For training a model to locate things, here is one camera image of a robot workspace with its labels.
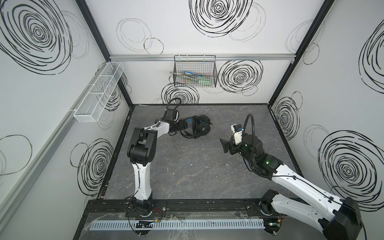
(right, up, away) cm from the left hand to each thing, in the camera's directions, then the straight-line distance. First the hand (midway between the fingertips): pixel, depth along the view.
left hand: (184, 124), depth 104 cm
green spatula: (+10, +26, -17) cm, 33 cm away
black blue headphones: (+9, -2, 0) cm, 9 cm away
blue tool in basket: (+2, +33, -12) cm, 35 cm away
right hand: (+24, -5, -27) cm, 37 cm away
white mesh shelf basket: (-44, +13, -29) cm, 54 cm away
